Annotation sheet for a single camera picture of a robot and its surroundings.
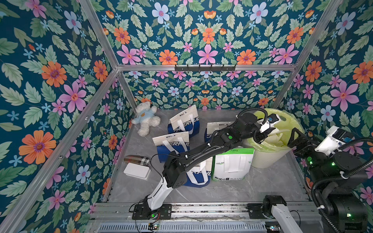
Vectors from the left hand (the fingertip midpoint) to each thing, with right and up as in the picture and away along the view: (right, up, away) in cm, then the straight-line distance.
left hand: (275, 121), depth 64 cm
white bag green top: (-16, -22, +9) cm, 29 cm away
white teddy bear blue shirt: (-73, +4, +41) cm, 84 cm away
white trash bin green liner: (+2, -14, +3) cm, 14 cm away
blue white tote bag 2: (-34, -27, +7) cm, 44 cm away
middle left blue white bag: (-46, -12, +18) cm, 51 cm away
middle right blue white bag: (-26, -3, +15) cm, 30 cm away
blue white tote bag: (-41, +1, +26) cm, 48 cm away
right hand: (+6, -3, -12) cm, 13 cm away
